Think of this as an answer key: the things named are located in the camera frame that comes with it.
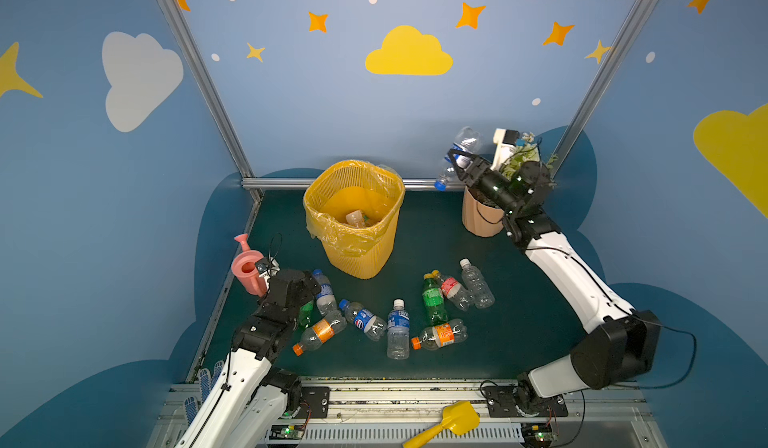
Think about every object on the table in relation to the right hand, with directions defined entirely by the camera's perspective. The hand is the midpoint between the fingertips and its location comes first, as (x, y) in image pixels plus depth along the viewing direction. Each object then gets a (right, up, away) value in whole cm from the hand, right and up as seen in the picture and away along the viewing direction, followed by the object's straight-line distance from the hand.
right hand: (456, 151), depth 68 cm
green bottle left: (-40, -43, +18) cm, 62 cm away
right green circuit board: (+21, -68, +3) cm, 72 cm away
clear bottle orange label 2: (-35, -47, +13) cm, 60 cm away
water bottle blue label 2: (-35, -40, +20) cm, 56 cm away
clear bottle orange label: (-1, -48, +12) cm, 49 cm away
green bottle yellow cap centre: (-2, -40, +19) cm, 44 cm away
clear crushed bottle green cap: (-26, -15, +28) cm, 41 cm away
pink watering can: (-57, -29, +16) cm, 66 cm away
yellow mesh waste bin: (-23, -31, +23) cm, 44 cm away
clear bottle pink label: (+5, -39, +25) cm, 46 cm away
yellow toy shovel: (+2, -65, +4) cm, 65 cm away
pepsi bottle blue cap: (-25, -43, +16) cm, 52 cm away
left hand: (-39, -32, +9) cm, 51 cm away
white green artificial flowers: (+28, +6, +25) cm, 38 cm away
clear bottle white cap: (+12, -36, +23) cm, 44 cm away
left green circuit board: (-40, -67, +2) cm, 79 cm away
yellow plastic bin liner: (-29, -10, +34) cm, 46 cm away
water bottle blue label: (-13, -47, +14) cm, 51 cm away
